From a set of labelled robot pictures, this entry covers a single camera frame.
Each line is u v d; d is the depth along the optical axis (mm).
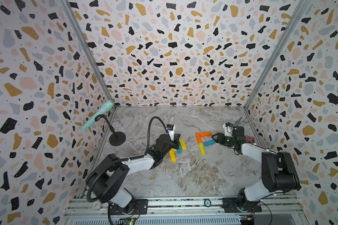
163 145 653
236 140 746
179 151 945
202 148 956
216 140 870
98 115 773
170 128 746
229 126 870
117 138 995
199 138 1030
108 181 430
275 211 755
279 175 463
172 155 916
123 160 487
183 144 975
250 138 1011
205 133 1039
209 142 1002
